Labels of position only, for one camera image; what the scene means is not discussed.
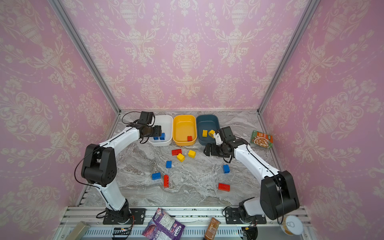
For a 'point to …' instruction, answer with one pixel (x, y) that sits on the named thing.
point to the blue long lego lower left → (156, 176)
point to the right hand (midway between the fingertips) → (211, 151)
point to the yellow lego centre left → (181, 157)
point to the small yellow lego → (205, 133)
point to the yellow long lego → (211, 133)
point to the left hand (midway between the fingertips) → (157, 131)
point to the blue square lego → (155, 138)
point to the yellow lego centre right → (192, 154)
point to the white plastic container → (166, 121)
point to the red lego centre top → (176, 152)
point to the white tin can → (291, 225)
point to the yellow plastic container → (184, 130)
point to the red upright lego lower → (166, 181)
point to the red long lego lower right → (224, 187)
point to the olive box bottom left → (79, 232)
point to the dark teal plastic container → (206, 125)
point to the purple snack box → (163, 226)
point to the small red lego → (189, 138)
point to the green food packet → (262, 139)
